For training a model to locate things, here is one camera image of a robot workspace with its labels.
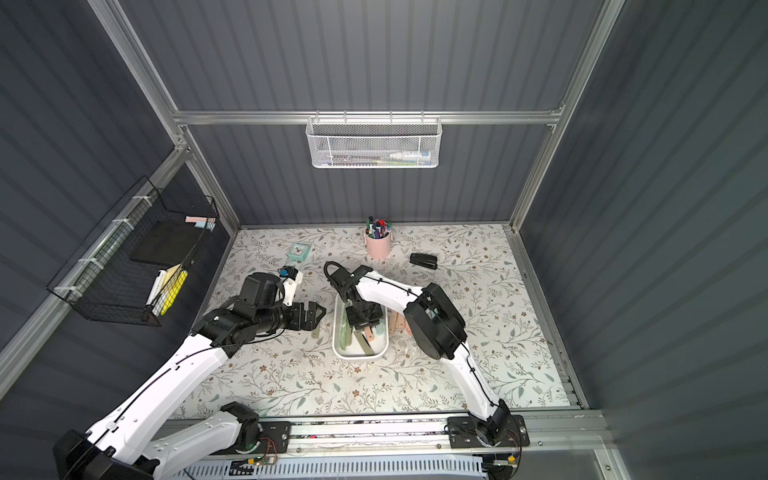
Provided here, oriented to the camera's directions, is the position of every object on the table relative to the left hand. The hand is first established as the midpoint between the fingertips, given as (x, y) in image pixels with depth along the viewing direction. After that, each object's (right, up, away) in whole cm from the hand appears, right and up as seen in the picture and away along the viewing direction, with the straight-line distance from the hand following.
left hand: (309, 310), depth 76 cm
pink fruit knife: (+14, -10, +15) cm, 23 cm away
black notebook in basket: (-39, +17, +3) cm, 42 cm away
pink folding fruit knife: (+25, -1, -18) cm, 30 cm away
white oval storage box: (+10, -15, +11) cm, 21 cm away
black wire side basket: (-43, +11, -3) cm, 45 cm away
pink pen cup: (+17, +16, +32) cm, 40 cm away
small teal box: (-13, +15, +33) cm, 38 cm away
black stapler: (+35, +12, +32) cm, 49 cm away
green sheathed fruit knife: (+7, -10, +15) cm, 19 cm away
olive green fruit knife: (+13, -13, +13) cm, 22 cm away
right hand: (+13, -8, +17) cm, 23 cm away
